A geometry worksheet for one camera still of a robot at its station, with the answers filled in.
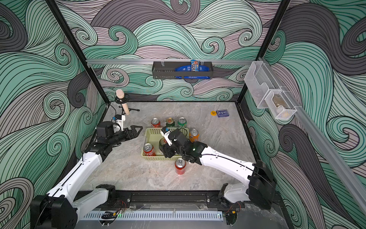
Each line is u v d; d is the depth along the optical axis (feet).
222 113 3.62
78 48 2.88
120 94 2.87
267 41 2.74
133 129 2.34
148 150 2.65
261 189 1.26
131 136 2.33
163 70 3.02
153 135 3.21
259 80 2.55
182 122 3.11
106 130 1.97
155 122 3.10
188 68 3.03
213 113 3.73
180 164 2.50
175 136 1.79
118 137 2.24
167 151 2.16
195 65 2.95
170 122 3.12
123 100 2.97
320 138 1.70
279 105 2.12
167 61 3.10
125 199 2.39
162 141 2.39
